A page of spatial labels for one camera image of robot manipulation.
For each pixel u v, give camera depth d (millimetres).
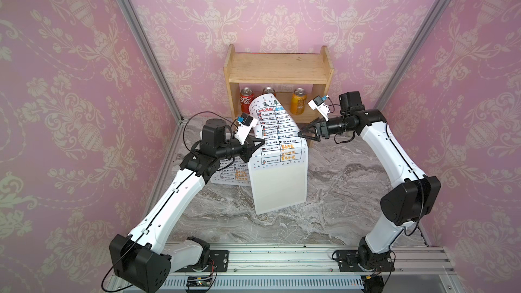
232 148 602
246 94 854
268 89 873
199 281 714
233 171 890
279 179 740
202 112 1219
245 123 593
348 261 732
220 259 744
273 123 715
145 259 369
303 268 733
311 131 673
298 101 864
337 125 665
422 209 479
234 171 887
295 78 760
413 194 439
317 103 677
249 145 604
